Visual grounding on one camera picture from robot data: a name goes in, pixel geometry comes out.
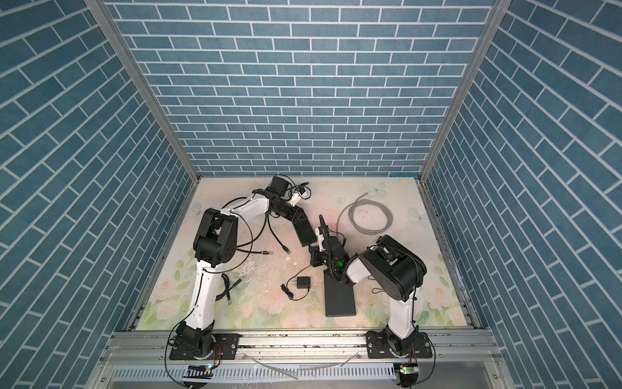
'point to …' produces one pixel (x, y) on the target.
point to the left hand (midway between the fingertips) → (302, 216)
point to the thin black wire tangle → (381, 290)
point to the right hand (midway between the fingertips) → (308, 246)
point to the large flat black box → (340, 299)
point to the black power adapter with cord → (302, 282)
